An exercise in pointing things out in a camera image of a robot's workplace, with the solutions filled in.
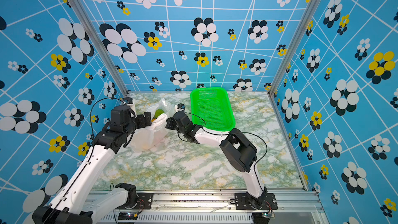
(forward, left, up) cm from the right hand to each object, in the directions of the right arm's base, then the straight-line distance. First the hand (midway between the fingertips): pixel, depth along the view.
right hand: (166, 120), depth 87 cm
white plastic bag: (-11, +7, 0) cm, 13 cm away
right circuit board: (-44, -48, -13) cm, 66 cm away
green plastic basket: (+22, -27, -14) cm, 38 cm away
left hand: (-4, +9, +11) cm, 15 cm away
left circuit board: (-44, +14, -17) cm, 49 cm away
